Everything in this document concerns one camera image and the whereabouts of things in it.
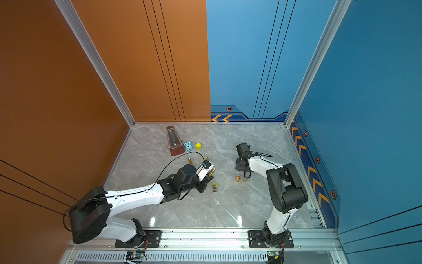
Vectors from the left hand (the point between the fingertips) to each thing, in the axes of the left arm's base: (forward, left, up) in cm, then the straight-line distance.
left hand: (212, 174), depth 81 cm
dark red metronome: (+21, +23, -3) cm, 31 cm away
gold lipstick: (+12, +13, -7) cm, 19 cm away
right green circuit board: (-32, -27, -14) cm, 44 cm away
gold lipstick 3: (-1, 0, +5) cm, 5 cm away
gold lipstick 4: (+2, -14, -9) cm, 17 cm away
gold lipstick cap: (+2, -18, -11) cm, 21 cm away
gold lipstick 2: (+17, +4, -13) cm, 22 cm away
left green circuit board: (-32, +34, -14) cm, 49 cm away
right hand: (+12, -17, -11) cm, 24 cm away
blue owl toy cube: (+25, +16, -10) cm, 31 cm away
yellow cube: (+25, +10, -10) cm, 28 cm away
